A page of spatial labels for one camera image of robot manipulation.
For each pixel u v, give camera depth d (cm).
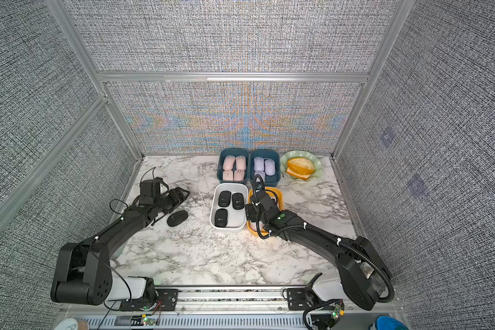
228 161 113
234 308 73
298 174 106
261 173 109
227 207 98
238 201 97
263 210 63
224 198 98
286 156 112
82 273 42
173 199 79
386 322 62
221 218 92
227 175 107
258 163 112
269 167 111
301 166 106
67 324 65
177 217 93
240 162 113
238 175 106
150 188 68
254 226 89
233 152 114
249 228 86
